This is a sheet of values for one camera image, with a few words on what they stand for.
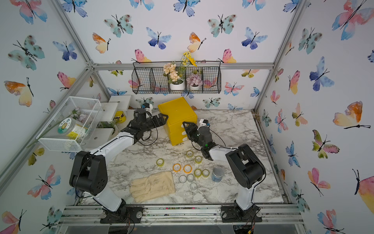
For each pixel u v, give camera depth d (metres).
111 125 0.97
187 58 0.82
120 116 1.06
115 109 0.91
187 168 0.89
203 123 0.85
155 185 0.83
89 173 0.46
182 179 0.86
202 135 0.70
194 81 0.87
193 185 0.83
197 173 0.88
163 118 0.82
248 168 0.50
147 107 0.80
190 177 0.86
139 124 0.70
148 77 0.98
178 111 0.91
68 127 0.62
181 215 0.76
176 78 0.82
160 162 0.91
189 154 0.96
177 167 0.90
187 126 0.82
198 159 0.93
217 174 0.80
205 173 0.88
